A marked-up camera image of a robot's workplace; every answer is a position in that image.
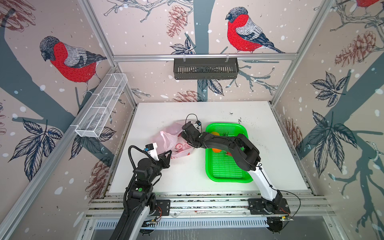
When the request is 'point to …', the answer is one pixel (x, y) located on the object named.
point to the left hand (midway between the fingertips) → (171, 152)
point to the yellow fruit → (215, 133)
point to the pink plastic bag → (167, 139)
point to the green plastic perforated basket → (221, 167)
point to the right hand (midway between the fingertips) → (181, 134)
